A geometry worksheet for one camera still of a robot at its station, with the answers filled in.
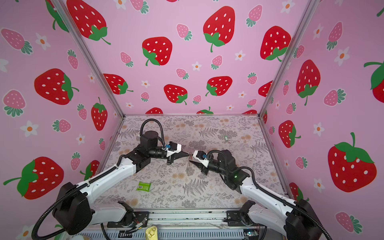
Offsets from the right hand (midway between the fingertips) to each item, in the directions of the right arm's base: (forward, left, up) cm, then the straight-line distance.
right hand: (192, 156), depth 73 cm
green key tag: (+31, -19, -22) cm, 43 cm away
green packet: (-11, +28, -20) cm, 36 cm away
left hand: (0, +2, +3) cm, 4 cm away
